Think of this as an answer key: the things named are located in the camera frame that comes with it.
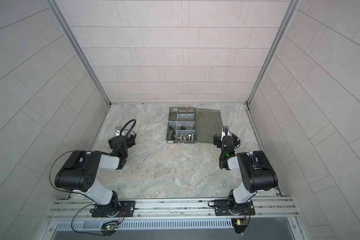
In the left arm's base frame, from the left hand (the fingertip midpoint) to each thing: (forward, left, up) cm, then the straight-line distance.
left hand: (127, 132), depth 94 cm
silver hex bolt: (-2, -40, -2) cm, 40 cm away
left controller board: (-48, -5, -1) cm, 49 cm away
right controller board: (-47, -63, -4) cm, 79 cm away
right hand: (0, -62, 0) cm, 62 cm away
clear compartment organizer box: (+9, -42, -4) cm, 43 cm away
